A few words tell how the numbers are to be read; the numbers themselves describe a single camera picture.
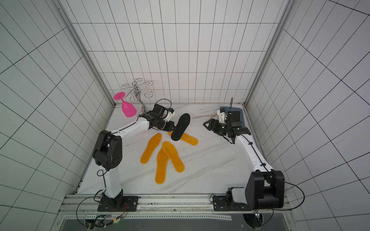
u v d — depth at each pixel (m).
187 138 0.98
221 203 0.73
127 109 0.92
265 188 0.41
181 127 0.95
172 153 0.91
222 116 0.76
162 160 0.88
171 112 0.85
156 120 0.72
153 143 0.98
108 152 0.50
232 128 0.63
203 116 1.12
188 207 0.73
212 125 0.73
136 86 0.89
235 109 1.18
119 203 0.67
